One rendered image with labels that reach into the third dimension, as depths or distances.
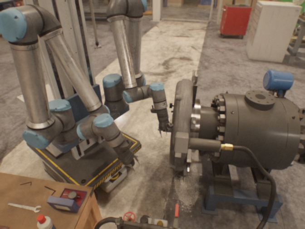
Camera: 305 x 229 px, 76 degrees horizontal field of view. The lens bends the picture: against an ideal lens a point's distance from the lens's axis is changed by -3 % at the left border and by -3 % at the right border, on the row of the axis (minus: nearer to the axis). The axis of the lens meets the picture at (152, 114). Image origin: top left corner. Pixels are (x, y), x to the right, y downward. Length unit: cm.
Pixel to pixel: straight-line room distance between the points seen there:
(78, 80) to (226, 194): 135
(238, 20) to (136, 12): 555
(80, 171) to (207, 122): 110
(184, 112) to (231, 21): 554
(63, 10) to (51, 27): 45
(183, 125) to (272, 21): 413
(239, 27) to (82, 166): 597
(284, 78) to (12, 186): 214
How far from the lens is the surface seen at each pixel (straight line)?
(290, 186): 242
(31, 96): 112
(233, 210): 202
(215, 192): 175
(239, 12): 674
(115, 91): 160
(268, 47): 532
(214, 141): 132
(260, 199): 184
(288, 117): 166
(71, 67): 110
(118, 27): 133
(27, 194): 164
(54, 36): 109
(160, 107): 130
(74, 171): 184
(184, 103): 139
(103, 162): 183
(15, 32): 97
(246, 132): 152
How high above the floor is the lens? 167
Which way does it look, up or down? 36 degrees down
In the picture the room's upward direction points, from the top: straight up
